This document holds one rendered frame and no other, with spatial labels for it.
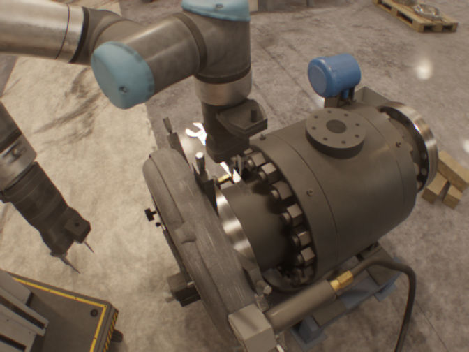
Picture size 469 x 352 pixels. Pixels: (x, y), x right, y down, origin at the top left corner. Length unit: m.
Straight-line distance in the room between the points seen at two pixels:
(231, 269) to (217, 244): 0.07
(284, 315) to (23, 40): 0.81
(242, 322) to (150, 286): 1.08
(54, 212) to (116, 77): 0.25
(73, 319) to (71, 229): 1.12
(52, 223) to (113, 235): 1.62
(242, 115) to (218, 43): 0.13
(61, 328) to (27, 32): 1.36
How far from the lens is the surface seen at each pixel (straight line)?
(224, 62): 0.46
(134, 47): 0.39
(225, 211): 1.02
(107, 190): 2.39
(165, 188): 0.92
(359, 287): 1.56
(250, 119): 0.50
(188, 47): 0.41
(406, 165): 1.26
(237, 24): 0.44
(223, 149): 0.59
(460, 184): 2.34
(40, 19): 0.47
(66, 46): 0.49
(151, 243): 2.01
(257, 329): 0.84
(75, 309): 1.62
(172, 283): 1.05
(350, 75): 1.33
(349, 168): 1.10
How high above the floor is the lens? 1.64
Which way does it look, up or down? 48 degrees down
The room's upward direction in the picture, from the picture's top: 7 degrees counter-clockwise
